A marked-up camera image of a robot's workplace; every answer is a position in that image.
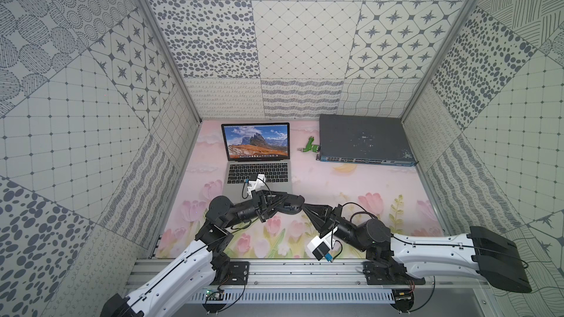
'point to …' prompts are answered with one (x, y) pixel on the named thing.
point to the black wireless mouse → (292, 205)
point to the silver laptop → (256, 148)
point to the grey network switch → (371, 139)
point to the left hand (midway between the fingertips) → (284, 191)
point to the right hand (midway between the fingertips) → (305, 198)
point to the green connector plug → (310, 147)
